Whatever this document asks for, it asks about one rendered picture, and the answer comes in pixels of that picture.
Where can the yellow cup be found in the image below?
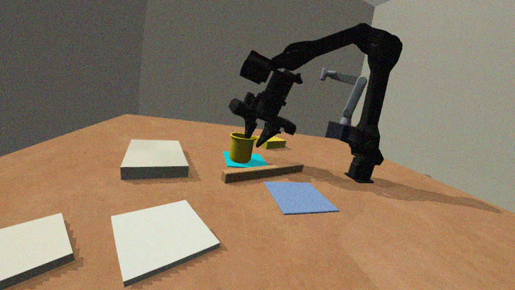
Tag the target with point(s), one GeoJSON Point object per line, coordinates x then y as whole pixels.
{"type": "Point", "coordinates": [241, 148]}

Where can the yellow rectangular block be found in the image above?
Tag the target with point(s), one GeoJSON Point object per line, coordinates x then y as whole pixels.
{"type": "Point", "coordinates": [272, 143]}

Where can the brown wooden bar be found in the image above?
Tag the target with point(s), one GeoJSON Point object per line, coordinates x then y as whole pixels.
{"type": "Point", "coordinates": [260, 172]}

